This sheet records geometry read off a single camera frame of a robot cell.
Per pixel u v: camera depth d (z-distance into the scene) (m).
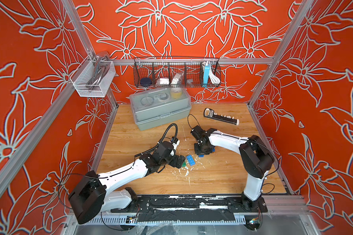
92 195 0.41
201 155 0.89
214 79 0.90
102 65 0.85
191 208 0.73
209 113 1.13
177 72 0.97
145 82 0.97
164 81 0.87
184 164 0.85
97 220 0.45
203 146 0.76
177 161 0.71
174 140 0.72
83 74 0.78
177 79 0.90
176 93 1.06
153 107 0.91
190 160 0.87
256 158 0.49
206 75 0.86
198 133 0.74
